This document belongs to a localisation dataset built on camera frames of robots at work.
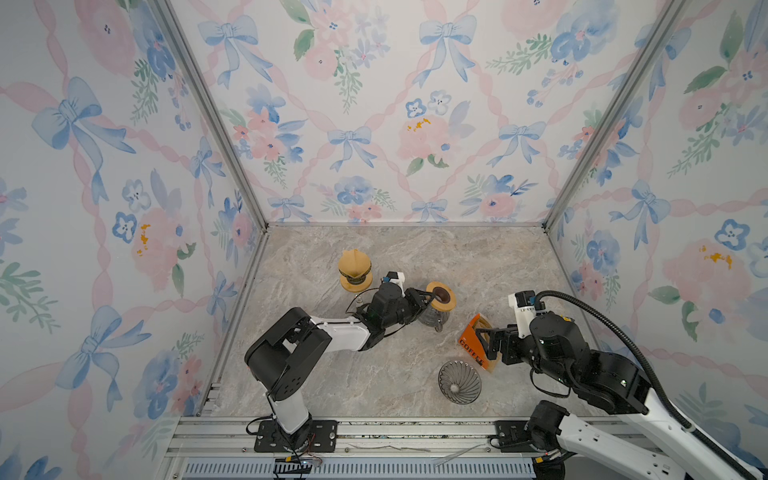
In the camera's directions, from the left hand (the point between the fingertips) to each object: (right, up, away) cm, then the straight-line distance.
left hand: (439, 295), depth 83 cm
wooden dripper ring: (-24, +1, +4) cm, 24 cm away
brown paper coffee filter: (-24, +9, +6) cm, 27 cm away
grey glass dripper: (+5, -23, -3) cm, 24 cm away
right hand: (+9, -6, -14) cm, 18 cm away
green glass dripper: (-23, +4, +3) cm, 23 cm away
